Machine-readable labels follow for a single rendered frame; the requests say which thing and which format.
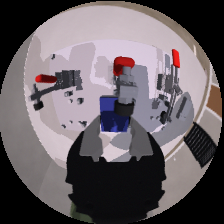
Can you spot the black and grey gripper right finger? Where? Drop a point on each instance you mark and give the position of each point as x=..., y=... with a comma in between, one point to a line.
x=145, y=147

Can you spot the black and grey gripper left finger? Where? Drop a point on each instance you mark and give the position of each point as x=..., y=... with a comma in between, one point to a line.
x=85, y=149

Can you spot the toggle clamp with red handle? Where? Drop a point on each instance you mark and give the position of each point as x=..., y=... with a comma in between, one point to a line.
x=66, y=79
x=170, y=84

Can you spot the blue plate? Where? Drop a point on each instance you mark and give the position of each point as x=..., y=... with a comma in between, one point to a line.
x=111, y=122

